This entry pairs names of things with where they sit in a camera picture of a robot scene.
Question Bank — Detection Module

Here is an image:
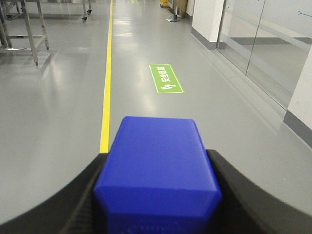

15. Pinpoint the steel rack on castors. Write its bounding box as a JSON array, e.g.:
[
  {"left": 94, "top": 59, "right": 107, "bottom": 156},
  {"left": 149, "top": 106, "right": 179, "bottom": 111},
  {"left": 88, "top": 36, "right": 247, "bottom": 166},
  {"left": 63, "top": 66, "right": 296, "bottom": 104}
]
[{"left": 6, "top": 0, "right": 93, "bottom": 23}]

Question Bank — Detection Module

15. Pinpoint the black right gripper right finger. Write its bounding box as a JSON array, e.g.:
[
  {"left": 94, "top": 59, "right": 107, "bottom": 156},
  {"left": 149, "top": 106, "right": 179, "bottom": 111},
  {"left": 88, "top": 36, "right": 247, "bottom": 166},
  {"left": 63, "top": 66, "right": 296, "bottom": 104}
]
[{"left": 207, "top": 149, "right": 312, "bottom": 234}]

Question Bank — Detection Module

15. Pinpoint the brown cardboard panel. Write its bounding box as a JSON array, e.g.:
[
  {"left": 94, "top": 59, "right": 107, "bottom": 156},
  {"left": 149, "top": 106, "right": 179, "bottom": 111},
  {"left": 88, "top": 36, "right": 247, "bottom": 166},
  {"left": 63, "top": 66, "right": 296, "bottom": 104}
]
[{"left": 172, "top": 0, "right": 188, "bottom": 19}]

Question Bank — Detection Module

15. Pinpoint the blue plastic box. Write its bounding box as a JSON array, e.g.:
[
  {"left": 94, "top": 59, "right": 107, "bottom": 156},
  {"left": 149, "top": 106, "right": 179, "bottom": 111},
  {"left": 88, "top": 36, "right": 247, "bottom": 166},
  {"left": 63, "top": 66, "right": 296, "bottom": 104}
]
[{"left": 93, "top": 116, "right": 223, "bottom": 234}]

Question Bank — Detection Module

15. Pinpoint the bare steel table frame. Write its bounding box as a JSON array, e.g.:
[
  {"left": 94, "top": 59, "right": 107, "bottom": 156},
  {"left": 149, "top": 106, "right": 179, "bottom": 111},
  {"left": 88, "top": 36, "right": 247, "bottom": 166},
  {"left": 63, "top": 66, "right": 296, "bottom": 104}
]
[{"left": 0, "top": 0, "right": 51, "bottom": 66}]

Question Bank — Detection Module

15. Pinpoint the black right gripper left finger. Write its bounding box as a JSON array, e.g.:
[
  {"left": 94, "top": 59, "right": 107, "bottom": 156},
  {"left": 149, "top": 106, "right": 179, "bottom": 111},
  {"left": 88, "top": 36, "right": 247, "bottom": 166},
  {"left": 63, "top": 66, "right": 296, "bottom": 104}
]
[{"left": 0, "top": 152, "right": 110, "bottom": 234}]

